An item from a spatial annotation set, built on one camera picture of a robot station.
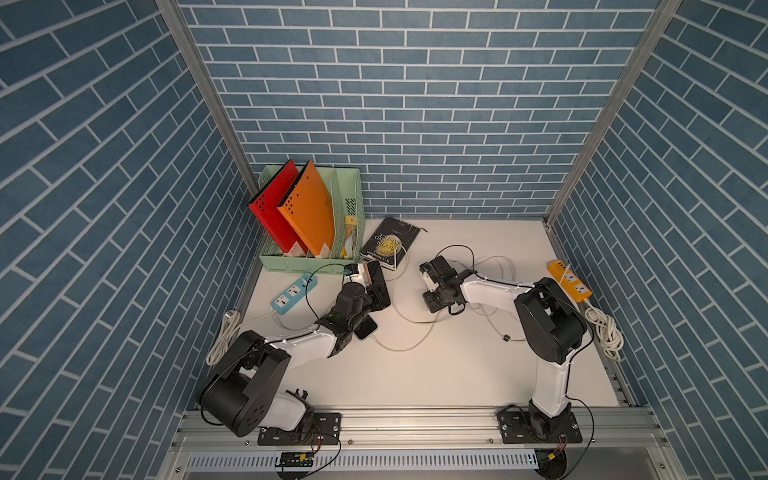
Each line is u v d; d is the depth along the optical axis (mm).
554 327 509
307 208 996
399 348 869
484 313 938
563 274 970
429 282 817
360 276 801
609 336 867
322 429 724
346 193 1054
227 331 911
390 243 1109
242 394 424
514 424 734
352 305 680
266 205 867
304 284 983
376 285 911
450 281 751
